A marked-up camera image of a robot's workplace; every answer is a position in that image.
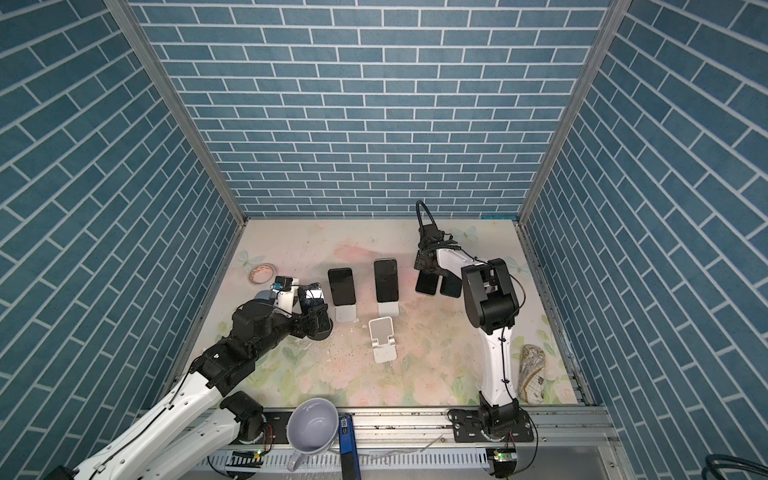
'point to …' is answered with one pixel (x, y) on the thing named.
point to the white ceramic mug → (312, 426)
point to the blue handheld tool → (348, 448)
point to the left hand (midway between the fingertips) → (314, 303)
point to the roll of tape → (261, 273)
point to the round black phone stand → (322, 335)
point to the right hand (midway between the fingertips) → (428, 262)
